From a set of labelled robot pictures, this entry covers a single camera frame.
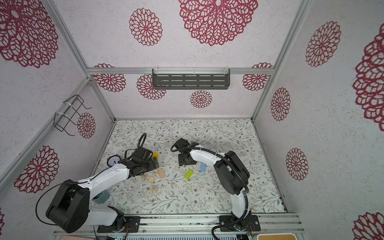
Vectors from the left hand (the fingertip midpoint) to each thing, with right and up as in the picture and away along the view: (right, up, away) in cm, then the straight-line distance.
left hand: (151, 167), depth 90 cm
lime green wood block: (+22, -5, +1) cm, 23 cm away
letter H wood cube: (+3, -11, -5) cm, 12 cm away
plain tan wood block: (+6, -4, +2) cm, 7 cm away
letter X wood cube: (-4, -6, 0) cm, 7 cm away
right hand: (+20, +4, +3) cm, 20 cm away
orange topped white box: (+62, -25, -24) cm, 71 cm away
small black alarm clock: (-26, +3, +5) cm, 27 cm away
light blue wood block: (+32, -1, +5) cm, 32 cm away
